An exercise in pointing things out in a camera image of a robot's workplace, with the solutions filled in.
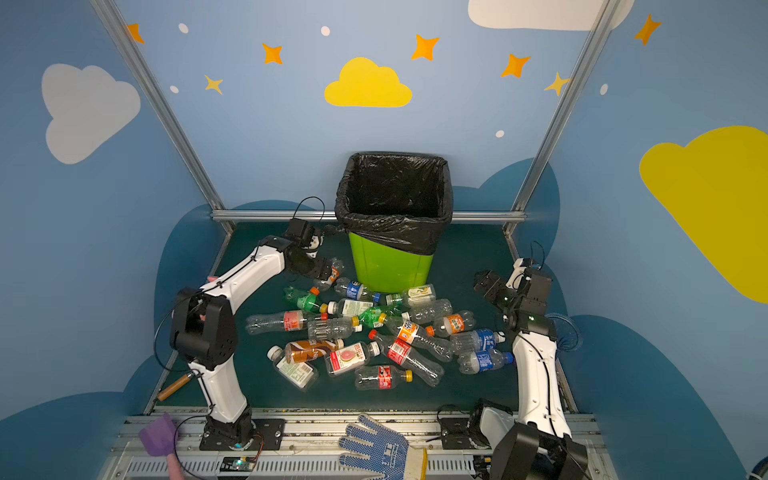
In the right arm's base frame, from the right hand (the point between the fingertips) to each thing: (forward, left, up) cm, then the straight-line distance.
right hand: (492, 278), depth 81 cm
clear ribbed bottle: (-3, +15, -16) cm, 22 cm away
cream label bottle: (+3, +19, -16) cm, 25 cm away
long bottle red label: (-16, +24, -16) cm, 33 cm away
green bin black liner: (+32, +29, -2) cm, 43 cm away
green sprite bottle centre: (-6, +34, -16) cm, 38 cm away
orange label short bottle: (-6, +8, -15) cm, 19 cm away
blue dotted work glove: (-41, +26, -20) cm, 52 cm away
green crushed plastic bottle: (-1, +55, -15) cm, 57 cm away
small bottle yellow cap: (-24, +29, -15) cm, 40 cm away
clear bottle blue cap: (+5, +40, -17) cm, 44 cm away
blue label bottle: (-17, +2, -16) cm, 23 cm away
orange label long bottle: (-11, +22, -14) cm, 28 cm away
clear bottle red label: (-9, +59, -14) cm, 61 cm away
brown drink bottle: (-18, +50, -12) cm, 54 cm away
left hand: (+7, +51, -8) cm, 52 cm away
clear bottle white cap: (-24, +52, -16) cm, 59 cm away
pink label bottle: (-18, +40, -16) cm, 47 cm away
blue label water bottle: (-11, +2, -17) cm, 20 cm away
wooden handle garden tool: (-28, +86, -18) cm, 92 cm away
